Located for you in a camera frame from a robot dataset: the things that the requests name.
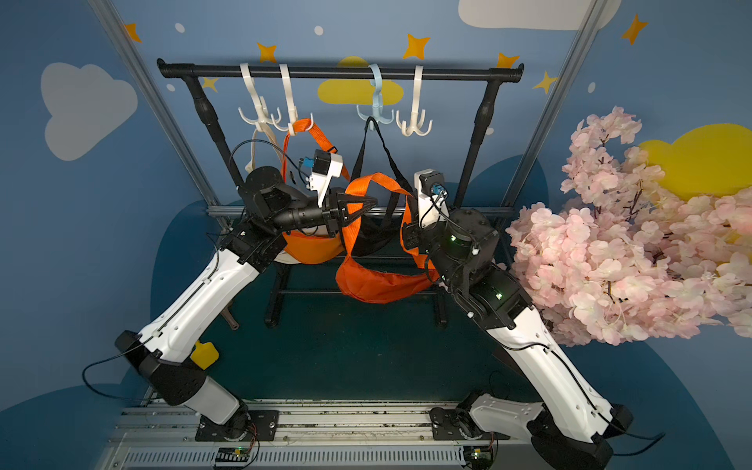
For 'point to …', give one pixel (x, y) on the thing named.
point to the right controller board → (478, 457)
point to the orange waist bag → (370, 283)
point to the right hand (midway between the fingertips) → (422, 194)
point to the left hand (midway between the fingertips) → (376, 194)
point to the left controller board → (233, 454)
